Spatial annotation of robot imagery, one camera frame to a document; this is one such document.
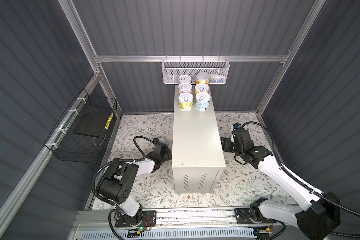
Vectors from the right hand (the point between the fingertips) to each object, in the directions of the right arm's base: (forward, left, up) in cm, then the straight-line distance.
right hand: (227, 142), depth 81 cm
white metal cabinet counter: (-19, +18, +17) cm, 31 cm away
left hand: (+3, +38, -16) cm, 42 cm away
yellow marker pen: (+8, +64, +10) cm, 65 cm away
